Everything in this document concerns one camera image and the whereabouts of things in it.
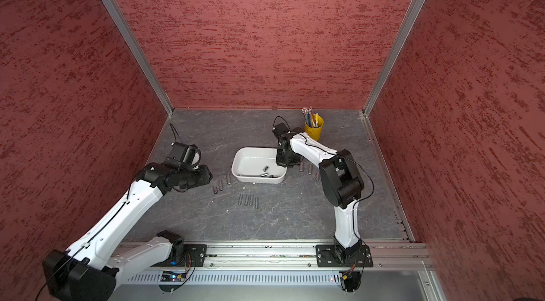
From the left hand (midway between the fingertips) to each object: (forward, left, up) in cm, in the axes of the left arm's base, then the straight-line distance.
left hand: (207, 182), depth 78 cm
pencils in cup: (+34, -43, -1) cm, 55 cm away
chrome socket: (+14, -38, -13) cm, 42 cm away
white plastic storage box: (+15, -17, -14) cm, 26 cm away
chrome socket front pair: (-2, -15, -14) cm, 20 cm away
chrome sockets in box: (+9, -20, -11) cm, 25 cm away
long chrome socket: (+8, -4, -13) cm, 16 cm away
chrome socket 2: (+10, -45, -14) cm, 48 cm away
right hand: (+12, -30, -10) cm, 34 cm away
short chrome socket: (+2, +1, -13) cm, 14 cm away
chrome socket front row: (-2, -11, -13) cm, 17 cm away
